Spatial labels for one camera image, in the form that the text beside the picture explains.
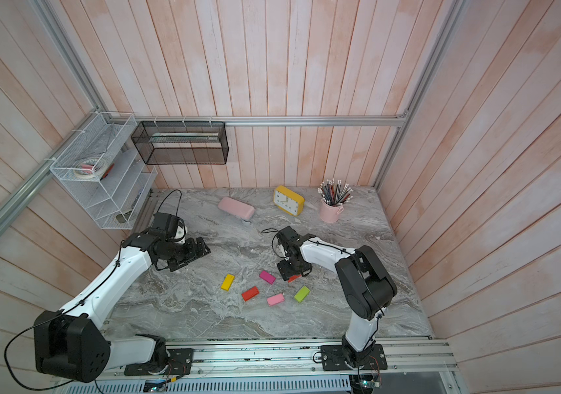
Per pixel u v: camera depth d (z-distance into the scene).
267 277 0.92
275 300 0.86
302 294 0.86
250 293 0.88
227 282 0.90
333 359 0.73
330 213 1.05
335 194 1.04
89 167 0.72
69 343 0.39
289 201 1.07
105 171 0.75
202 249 0.75
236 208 1.11
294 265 0.79
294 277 0.84
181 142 1.02
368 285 0.48
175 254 0.69
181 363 0.73
